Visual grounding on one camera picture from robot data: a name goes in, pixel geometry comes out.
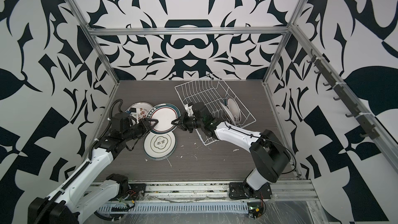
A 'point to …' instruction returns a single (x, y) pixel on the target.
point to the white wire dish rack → (211, 89)
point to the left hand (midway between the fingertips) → (156, 119)
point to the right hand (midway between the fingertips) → (170, 121)
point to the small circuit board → (255, 209)
